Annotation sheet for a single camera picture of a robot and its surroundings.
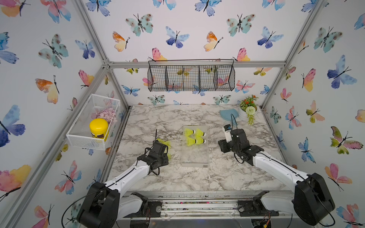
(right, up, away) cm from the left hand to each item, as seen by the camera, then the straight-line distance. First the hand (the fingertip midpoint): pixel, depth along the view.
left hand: (166, 157), depth 88 cm
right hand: (+35, +12, -2) cm, 37 cm away
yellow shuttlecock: (+21, +14, +13) cm, 28 cm away
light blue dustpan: (+47, +28, +30) cm, 62 cm away
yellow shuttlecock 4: (+15, +9, +8) cm, 19 cm away
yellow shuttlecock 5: (0, +7, +10) cm, 12 cm away
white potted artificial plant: (+55, +31, +12) cm, 65 cm away
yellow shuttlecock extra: (+1, -1, +4) cm, 4 cm away
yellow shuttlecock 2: (+14, +15, +13) cm, 24 cm away
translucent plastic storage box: (+19, 0, +5) cm, 19 cm away
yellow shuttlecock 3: (+22, +9, +10) cm, 25 cm away
